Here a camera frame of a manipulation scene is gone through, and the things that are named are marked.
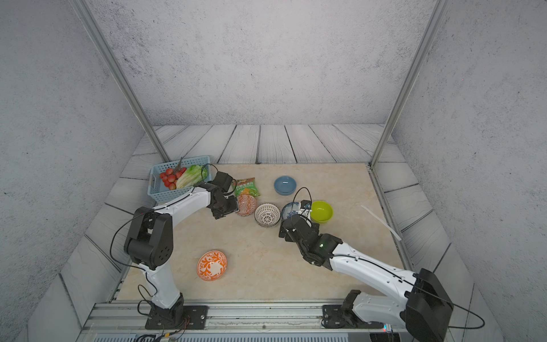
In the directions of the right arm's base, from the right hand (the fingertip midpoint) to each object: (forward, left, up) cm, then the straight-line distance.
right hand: (293, 223), depth 80 cm
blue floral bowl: (+13, +1, -9) cm, 16 cm away
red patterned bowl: (+17, +21, -13) cm, 30 cm away
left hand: (+11, +24, -9) cm, 28 cm away
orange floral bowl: (-11, +32, -14) cm, 36 cm away
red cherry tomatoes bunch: (+32, +63, -10) cm, 71 cm away
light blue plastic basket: (+23, +64, -10) cm, 69 cm away
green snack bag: (+27, +22, -11) cm, 37 cm away
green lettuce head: (+32, +49, -7) cm, 59 cm away
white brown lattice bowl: (+12, +11, -13) cm, 21 cm away
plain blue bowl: (+29, +3, -12) cm, 31 cm away
